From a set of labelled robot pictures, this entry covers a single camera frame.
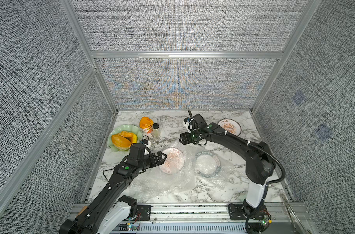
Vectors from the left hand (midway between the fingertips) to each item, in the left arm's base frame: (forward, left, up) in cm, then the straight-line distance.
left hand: (163, 157), depth 79 cm
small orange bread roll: (+19, +23, -6) cm, 31 cm away
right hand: (+14, -12, 0) cm, 18 cm away
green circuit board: (-29, +17, -13) cm, 36 cm away
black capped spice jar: (+23, +6, -6) cm, 24 cm away
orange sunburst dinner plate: (+30, -50, -14) cm, 60 cm away
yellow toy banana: (+18, +20, -9) cm, 29 cm away
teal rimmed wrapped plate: (0, -25, -11) cm, 28 cm away
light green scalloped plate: (+28, +29, -9) cm, 41 cm away
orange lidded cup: (+26, +12, -4) cm, 29 cm away
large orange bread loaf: (+15, +28, -6) cm, 32 cm away
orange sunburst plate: (+2, -6, -11) cm, 12 cm away
